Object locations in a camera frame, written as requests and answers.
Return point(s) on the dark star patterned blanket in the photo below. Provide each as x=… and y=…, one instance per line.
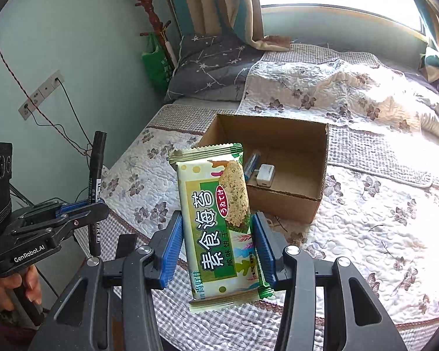
x=212, y=68

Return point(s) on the wooden coat rack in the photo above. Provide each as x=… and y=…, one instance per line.
x=160, y=28

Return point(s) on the green bag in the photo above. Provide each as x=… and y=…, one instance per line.
x=157, y=66

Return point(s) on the beige teal curtain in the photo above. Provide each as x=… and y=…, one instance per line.
x=243, y=18

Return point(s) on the green seaweed cracker packet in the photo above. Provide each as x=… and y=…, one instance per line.
x=223, y=266

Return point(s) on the person's left hand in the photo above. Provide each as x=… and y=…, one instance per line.
x=33, y=290

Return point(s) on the floral quilted bedspread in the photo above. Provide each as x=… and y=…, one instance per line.
x=380, y=208

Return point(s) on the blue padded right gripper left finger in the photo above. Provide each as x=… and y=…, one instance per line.
x=166, y=245

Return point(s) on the brown cardboard box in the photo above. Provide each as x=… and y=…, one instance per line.
x=297, y=149

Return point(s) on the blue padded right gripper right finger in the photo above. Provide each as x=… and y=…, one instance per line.
x=269, y=246

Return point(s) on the white power adapter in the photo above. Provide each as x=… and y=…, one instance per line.
x=265, y=175

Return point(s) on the white wall socket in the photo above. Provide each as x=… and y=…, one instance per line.
x=39, y=95

